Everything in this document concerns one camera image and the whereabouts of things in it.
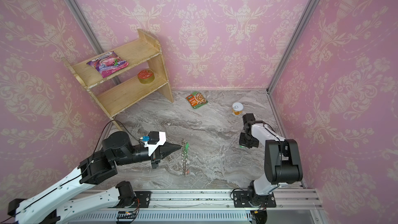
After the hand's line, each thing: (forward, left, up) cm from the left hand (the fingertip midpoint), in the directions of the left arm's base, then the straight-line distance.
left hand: (179, 148), depth 54 cm
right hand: (+19, -35, -33) cm, 52 cm away
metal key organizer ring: (-4, -2, -3) cm, 5 cm away
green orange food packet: (+52, -3, -33) cm, 62 cm away
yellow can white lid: (+42, -31, -29) cm, 60 cm away
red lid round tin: (+51, +27, -11) cm, 59 cm away
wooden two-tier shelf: (+40, +44, -15) cm, 62 cm away
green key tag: (+14, -30, -27) cm, 43 cm away
